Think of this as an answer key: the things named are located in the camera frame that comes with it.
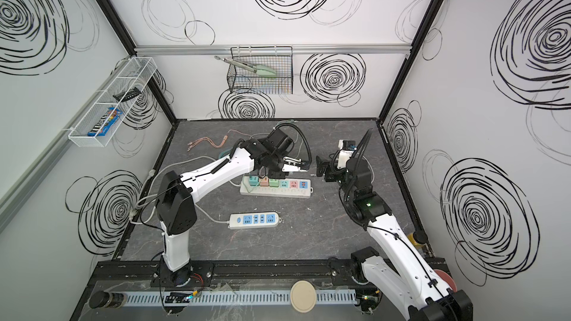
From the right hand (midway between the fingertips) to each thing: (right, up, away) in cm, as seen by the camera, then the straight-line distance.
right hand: (329, 155), depth 76 cm
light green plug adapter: (-20, -12, +13) cm, 27 cm away
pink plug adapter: (-24, -11, +13) cm, 30 cm away
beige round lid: (-10, -41, -12) cm, 43 cm away
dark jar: (-67, -39, -15) cm, 79 cm away
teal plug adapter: (-28, -11, +13) cm, 33 cm away
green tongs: (-26, +35, +16) cm, 47 cm away
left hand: (-14, -4, +9) cm, 17 cm away
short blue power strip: (-30, -25, +7) cm, 39 cm away
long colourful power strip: (-15, -15, +15) cm, 26 cm away
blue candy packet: (-74, +9, -6) cm, 75 cm away
